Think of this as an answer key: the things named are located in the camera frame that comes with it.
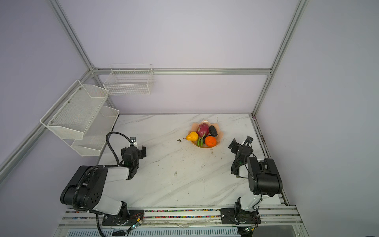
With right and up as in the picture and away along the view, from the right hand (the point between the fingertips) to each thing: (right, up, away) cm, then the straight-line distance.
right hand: (237, 140), depth 94 cm
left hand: (-67, -5, 0) cm, 67 cm away
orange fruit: (-17, 0, -1) cm, 17 cm away
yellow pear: (-29, +3, +1) cm, 29 cm away
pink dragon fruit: (-22, +6, +6) cm, 23 cm away
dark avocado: (-15, +6, +10) cm, 18 cm away
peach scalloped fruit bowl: (-10, +2, +9) cm, 14 cm away
